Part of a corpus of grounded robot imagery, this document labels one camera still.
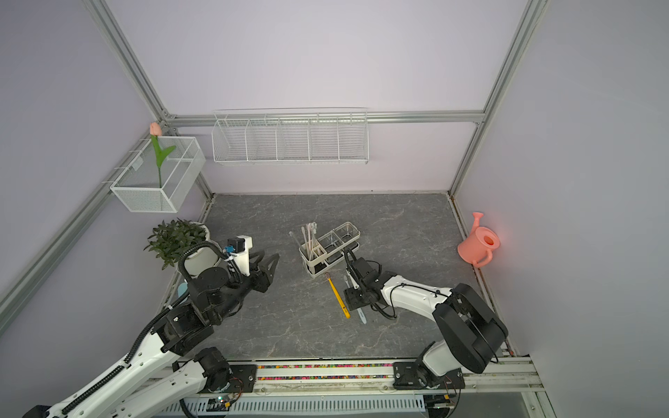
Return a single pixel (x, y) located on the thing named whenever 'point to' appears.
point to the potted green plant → (172, 240)
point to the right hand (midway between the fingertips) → (354, 295)
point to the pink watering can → (476, 248)
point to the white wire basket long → (291, 135)
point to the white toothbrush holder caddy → (329, 247)
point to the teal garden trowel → (182, 288)
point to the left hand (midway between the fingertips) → (272, 256)
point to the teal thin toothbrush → (364, 320)
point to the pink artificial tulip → (159, 153)
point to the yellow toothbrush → (338, 297)
